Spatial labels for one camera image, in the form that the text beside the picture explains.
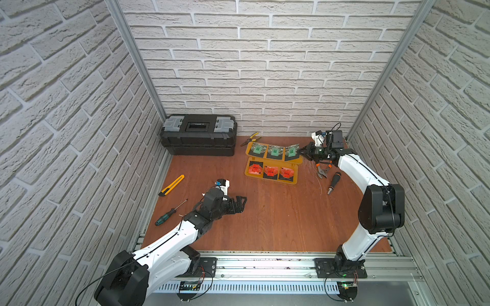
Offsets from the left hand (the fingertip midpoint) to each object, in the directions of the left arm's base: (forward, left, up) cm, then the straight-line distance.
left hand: (241, 197), depth 83 cm
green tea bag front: (+24, -17, +5) cm, 30 cm away
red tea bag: (+22, -7, -9) cm, 24 cm away
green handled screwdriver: (-5, +35, -9) cm, 36 cm away
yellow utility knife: (+11, +37, -10) cm, 40 cm away
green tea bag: (+25, -8, +5) cm, 27 cm away
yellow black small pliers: (+45, -6, -8) cm, 46 cm away
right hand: (+21, -28, +9) cm, 36 cm away
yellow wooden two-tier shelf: (+17, -15, +2) cm, 23 cm away
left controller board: (-33, +20, -13) cm, 40 cm away
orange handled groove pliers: (+20, -43, -9) cm, 48 cm away
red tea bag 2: (+18, -24, -7) cm, 31 cm away
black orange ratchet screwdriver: (+12, -48, -6) cm, 50 cm away
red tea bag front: (+21, -16, -9) cm, 27 cm away
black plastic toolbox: (+33, +23, +6) cm, 41 cm away
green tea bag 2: (+21, -25, +7) cm, 33 cm away
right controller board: (-33, -41, -10) cm, 54 cm away
